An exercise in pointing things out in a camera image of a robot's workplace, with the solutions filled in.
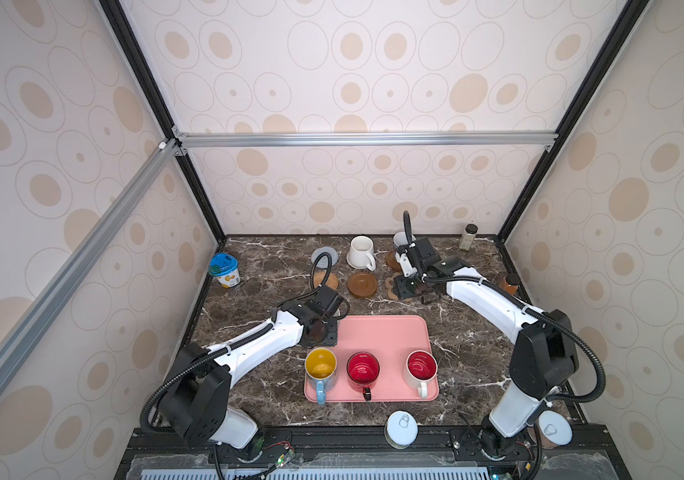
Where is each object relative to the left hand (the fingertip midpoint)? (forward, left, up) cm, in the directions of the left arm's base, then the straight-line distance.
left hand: (337, 334), depth 84 cm
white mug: (+31, -7, -2) cm, 32 cm away
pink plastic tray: (+3, -16, -10) cm, 20 cm away
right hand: (+14, -19, +4) cm, 24 cm away
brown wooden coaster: (+23, -8, -9) cm, 26 cm away
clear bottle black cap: (+42, -48, -4) cm, 64 cm away
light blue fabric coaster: (+33, +7, -8) cm, 34 cm away
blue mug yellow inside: (-7, +5, -6) cm, 10 cm away
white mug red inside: (-7, -24, -6) cm, 26 cm away
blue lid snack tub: (+23, +38, +2) cm, 44 cm away
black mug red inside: (-8, -7, -7) cm, 13 cm away
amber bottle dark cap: (+18, -55, 0) cm, 58 cm away
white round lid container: (-23, -16, -2) cm, 28 cm away
